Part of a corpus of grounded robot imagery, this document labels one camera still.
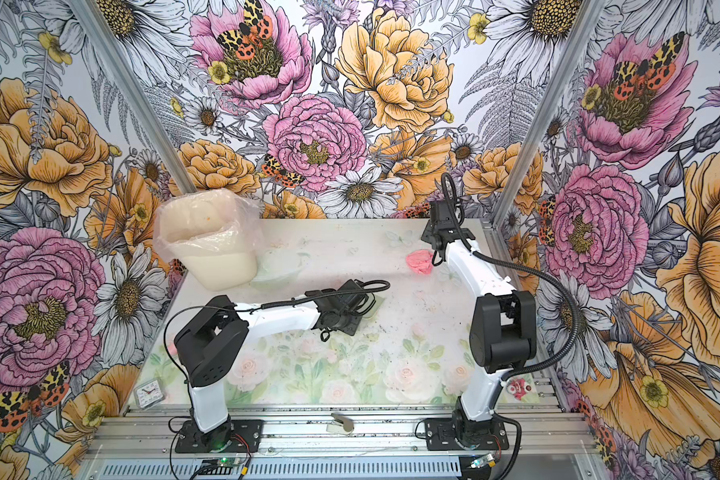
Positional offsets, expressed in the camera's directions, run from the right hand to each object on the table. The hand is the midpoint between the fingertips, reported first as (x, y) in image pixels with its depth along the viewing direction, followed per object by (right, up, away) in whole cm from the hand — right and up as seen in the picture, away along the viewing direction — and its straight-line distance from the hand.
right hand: (437, 238), depth 93 cm
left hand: (-28, -26, -2) cm, 38 cm away
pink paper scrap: (-2, -8, +15) cm, 17 cm away
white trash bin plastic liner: (-64, +1, -10) cm, 65 cm away
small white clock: (-78, -41, -14) cm, 89 cm away
